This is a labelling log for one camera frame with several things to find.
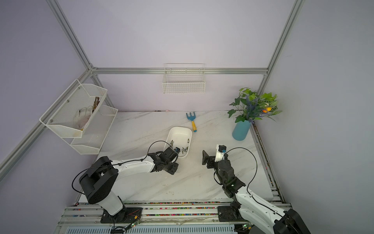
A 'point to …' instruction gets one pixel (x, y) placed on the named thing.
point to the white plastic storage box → (179, 137)
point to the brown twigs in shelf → (95, 103)
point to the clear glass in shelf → (82, 115)
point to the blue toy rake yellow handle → (192, 118)
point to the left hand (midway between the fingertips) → (173, 167)
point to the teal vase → (241, 130)
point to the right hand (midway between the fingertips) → (211, 152)
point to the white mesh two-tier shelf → (92, 140)
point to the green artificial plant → (253, 106)
